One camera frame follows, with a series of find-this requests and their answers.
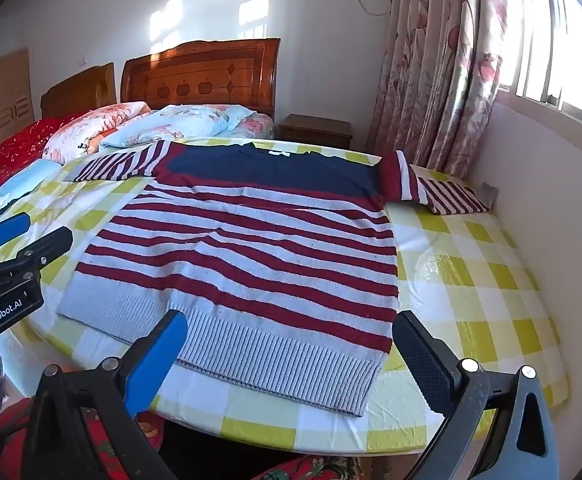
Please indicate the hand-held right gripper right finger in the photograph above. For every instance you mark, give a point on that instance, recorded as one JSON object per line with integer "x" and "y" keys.
{"x": 421, "y": 355}

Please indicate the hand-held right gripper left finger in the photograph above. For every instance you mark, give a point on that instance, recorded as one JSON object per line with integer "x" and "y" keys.
{"x": 156, "y": 355}

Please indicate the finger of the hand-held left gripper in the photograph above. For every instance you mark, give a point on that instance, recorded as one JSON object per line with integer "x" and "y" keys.
{"x": 43, "y": 249}
{"x": 6, "y": 232}

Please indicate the red white striped sweater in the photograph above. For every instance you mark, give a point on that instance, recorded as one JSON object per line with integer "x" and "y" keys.
{"x": 251, "y": 260}

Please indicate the yellow checked tablecloth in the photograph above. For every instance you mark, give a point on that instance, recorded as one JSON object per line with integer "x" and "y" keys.
{"x": 471, "y": 285}

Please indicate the red bed sheet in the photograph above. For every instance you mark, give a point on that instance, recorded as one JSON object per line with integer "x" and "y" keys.
{"x": 21, "y": 140}

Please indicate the red floral cloth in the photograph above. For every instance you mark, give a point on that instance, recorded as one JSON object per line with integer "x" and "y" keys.
{"x": 108, "y": 452}

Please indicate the pink floral quilt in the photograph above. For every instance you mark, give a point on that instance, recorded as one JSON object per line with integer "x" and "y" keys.
{"x": 86, "y": 127}

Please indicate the cardboard box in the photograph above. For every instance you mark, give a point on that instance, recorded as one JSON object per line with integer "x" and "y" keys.
{"x": 1, "y": 90}

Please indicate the small wooden headboard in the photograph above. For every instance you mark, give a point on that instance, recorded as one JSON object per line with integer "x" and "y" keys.
{"x": 78, "y": 90}

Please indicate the small grey object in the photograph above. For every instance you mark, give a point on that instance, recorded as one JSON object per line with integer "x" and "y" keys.
{"x": 488, "y": 193}

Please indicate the light blue floral quilt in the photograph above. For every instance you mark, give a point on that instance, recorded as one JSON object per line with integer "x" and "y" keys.
{"x": 181, "y": 120}

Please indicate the large wooden headboard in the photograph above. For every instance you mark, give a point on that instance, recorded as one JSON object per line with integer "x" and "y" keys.
{"x": 206, "y": 67}

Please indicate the floral bed sheet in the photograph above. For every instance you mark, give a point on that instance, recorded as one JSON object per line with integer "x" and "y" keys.
{"x": 258, "y": 126}

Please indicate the wooden nightstand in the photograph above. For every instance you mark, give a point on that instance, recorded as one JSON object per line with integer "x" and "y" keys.
{"x": 316, "y": 130}

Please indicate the pink floral curtain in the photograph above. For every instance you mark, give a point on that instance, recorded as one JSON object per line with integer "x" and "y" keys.
{"x": 431, "y": 60}

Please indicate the window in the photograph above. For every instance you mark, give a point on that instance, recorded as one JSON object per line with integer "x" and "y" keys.
{"x": 571, "y": 60}

